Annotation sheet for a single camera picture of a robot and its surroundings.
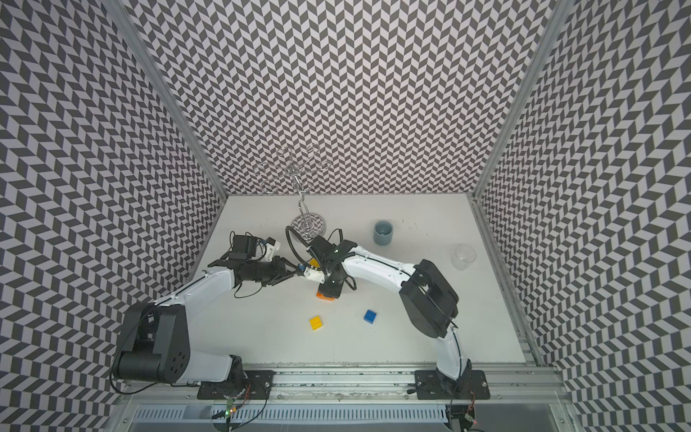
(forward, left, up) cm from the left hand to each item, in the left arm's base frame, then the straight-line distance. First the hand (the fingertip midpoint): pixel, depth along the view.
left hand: (295, 273), depth 86 cm
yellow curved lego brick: (-5, -9, +14) cm, 17 cm away
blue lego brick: (-12, -24, -7) cm, 27 cm away
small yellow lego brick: (-14, -7, -6) cm, 17 cm away
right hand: (-5, -12, -3) cm, 13 cm away
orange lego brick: (-5, -8, -7) cm, 11 cm away
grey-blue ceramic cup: (+19, -30, -5) cm, 35 cm away
